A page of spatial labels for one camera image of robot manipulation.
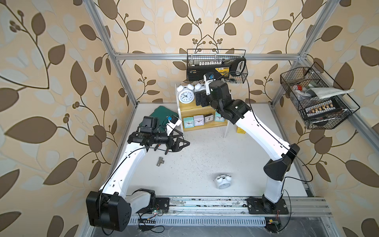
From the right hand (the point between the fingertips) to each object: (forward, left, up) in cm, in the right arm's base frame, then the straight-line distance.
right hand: (203, 91), depth 74 cm
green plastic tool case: (+19, +31, -36) cm, 51 cm away
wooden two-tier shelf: (-8, +7, -5) cm, 12 cm away
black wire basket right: (+10, -54, -5) cm, 56 cm away
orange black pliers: (-10, +29, -35) cm, 47 cm away
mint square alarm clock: (-5, +9, -18) cm, 21 cm away
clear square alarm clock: (-3, -3, -18) cm, 19 cm away
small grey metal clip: (-20, +27, -37) cm, 50 cm away
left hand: (-19, +10, -13) cm, 25 cm away
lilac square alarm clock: (-4, +3, -18) cm, 19 cm away
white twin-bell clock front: (-35, -8, -30) cm, 47 cm away
